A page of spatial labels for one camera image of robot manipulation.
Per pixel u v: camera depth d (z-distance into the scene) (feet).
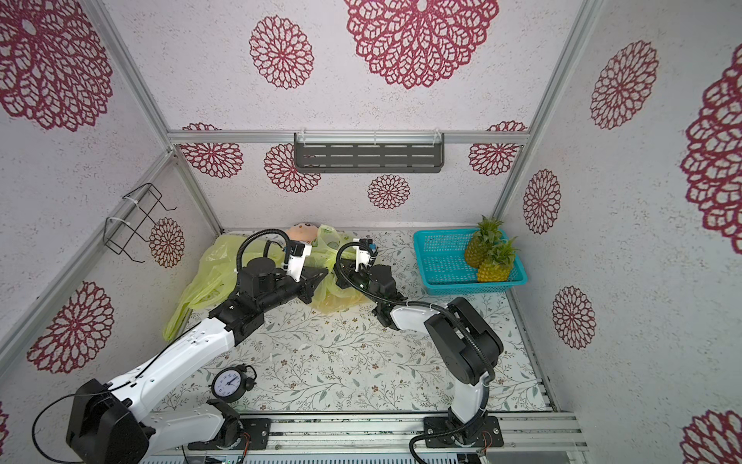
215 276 3.21
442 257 3.71
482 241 3.18
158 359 1.51
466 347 1.59
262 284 1.87
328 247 2.61
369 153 3.11
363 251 2.49
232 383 2.61
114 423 1.24
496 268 3.03
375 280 2.25
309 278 2.16
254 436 2.41
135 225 2.55
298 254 2.09
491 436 2.39
